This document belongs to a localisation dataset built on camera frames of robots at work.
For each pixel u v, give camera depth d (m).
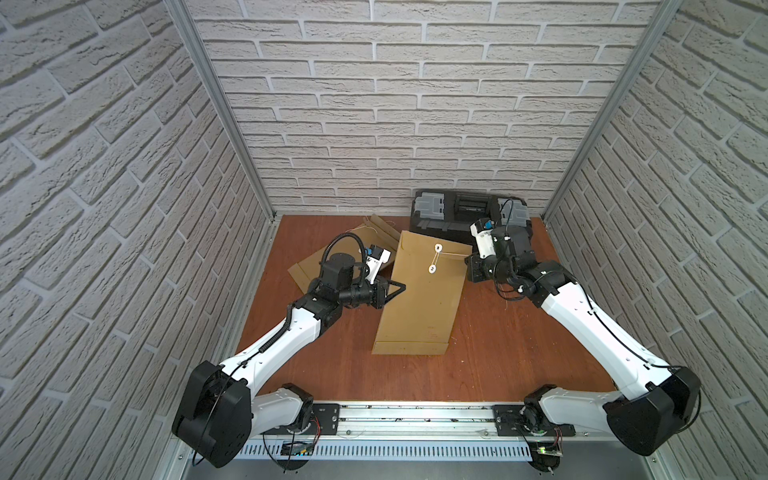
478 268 0.67
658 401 0.38
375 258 0.68
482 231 0.66
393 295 0.73
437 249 0.77
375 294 0.67
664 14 0.69
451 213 0.98
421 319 0.76
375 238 1.07
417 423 0.76
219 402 0.40
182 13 0.70
